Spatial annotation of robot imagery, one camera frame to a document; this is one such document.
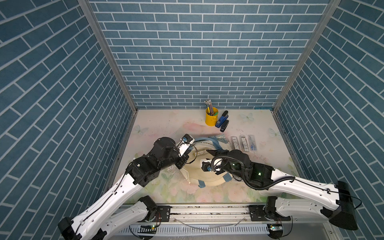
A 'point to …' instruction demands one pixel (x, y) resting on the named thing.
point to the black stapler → (224, 125)
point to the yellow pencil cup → (211, 120)
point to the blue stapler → (222, 120)
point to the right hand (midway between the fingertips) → (210, 152)
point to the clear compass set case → (235, 144)
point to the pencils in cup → (209, 106)
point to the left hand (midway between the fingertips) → (193, 151)
